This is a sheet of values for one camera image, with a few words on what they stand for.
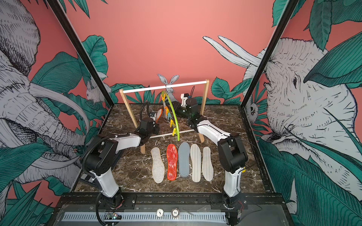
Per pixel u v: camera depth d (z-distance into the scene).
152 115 0.86
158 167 0.86
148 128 0.77
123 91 0.64
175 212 0.66
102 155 0.49
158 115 0.89
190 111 0.70
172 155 0.91
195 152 0.93
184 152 0.93
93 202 0.75
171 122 0.76
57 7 0.70
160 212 0.71
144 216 0.70
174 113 0.69
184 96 0.81
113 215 0.70
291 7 0.69
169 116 0.82
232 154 0.50
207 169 0.86
